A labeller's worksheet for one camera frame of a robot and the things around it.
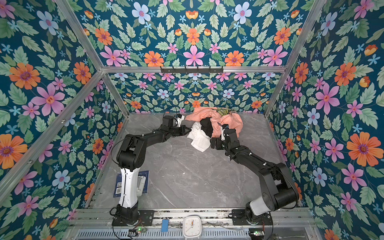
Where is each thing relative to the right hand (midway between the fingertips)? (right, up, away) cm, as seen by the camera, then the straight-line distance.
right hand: (217, 138), depth 91 cm
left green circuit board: (-40, -42, -21) cm, 62 cm away
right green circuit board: (+17, -44, -21) cm, 51 cm away
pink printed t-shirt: (+13, +12, +16) cm, 24 cm away
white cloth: (-10, -2, +10) cm, 14 cm away
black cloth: (-6, +8, +10) cm, 15 cm away
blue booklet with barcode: (-57, -28, -9) cm, 64 cm away
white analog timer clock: (-14, -40, -22) cm, 48 cm away
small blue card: (-28, -42, -19) cm, 53 cm away
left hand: (-16, +8, +7) cm, 19 cm away
